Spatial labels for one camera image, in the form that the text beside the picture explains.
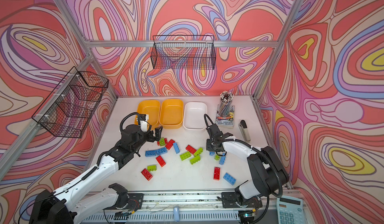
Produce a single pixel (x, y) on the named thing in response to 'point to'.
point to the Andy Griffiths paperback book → (225, 122)
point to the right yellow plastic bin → (171, 113)
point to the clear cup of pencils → (225, 105)
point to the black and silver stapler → (244, 131)
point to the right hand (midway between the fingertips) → (212, 149)
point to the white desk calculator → (290, 210)
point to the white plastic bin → (193, 116)
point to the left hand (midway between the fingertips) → (157, 125)
